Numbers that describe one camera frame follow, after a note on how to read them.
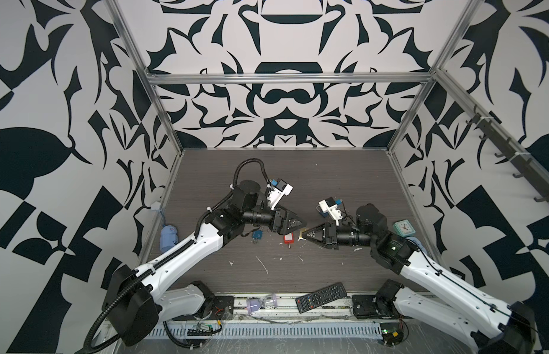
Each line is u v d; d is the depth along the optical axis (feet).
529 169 1.80
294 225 2.03
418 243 2.81
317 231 2.12
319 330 2.34
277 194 2.10
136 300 1.26
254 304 2.39
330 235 1.95
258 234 2.93
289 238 2.83
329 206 2.16
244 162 1.77
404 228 3.00
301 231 2.14
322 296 2.48
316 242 2.05
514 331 1.26
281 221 1.98
